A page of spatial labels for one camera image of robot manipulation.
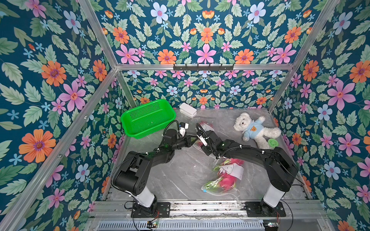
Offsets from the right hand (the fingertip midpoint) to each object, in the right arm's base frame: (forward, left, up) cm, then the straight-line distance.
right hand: (208, 140), depth 91 cm
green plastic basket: (+24, +47, -7) cm, 54 cm away
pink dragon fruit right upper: (-14, -13, 0) cm, 19 cm away
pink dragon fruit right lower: (-26, -8, -1) cm, 27 cm away
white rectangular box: (+32, +16, -4) cm, 36 cm away
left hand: (-2, +6, +7) cm, 9 cm away
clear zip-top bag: (-19, -14, 0) cm, 24 cm away
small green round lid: (+3, -44, -5) cm, 44 cm away
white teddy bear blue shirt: (+12, -32, -2) cm, 34 cm away
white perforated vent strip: (-44, +14, -10) cm, 47 cm away
